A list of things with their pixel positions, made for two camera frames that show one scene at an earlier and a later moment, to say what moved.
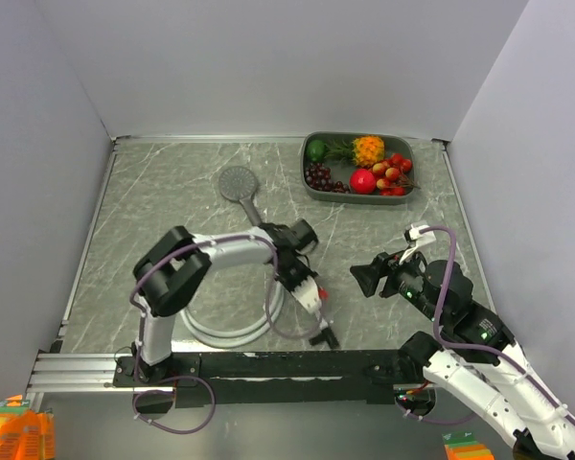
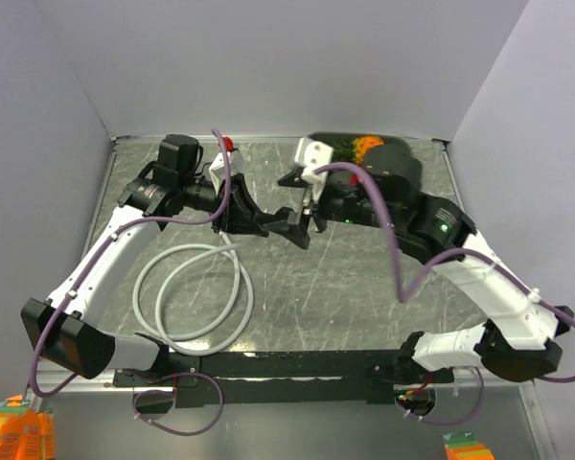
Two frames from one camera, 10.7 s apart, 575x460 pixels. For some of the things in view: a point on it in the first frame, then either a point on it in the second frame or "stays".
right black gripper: [366, 275] → [297, 233]
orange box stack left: [11, 430] stays
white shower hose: [242, 339] → [202, 249]
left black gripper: [307, 273] → [240, 216]
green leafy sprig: [345, 151] stays
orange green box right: [463, 446] stays
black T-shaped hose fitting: [326, 335] → [277, 221]
